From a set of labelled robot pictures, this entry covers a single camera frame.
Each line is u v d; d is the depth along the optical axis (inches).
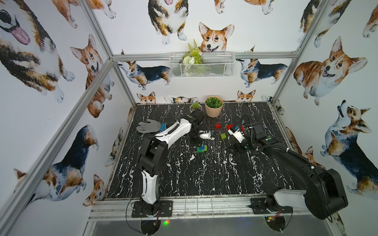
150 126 42.0
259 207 28.9
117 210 29.5
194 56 32.5
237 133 29.7
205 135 31.5
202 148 35.3
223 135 39.5
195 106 41.9
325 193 16.2
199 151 36.7
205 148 36.1
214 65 36.2
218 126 42.0
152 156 19.9
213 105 41.6
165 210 29.0
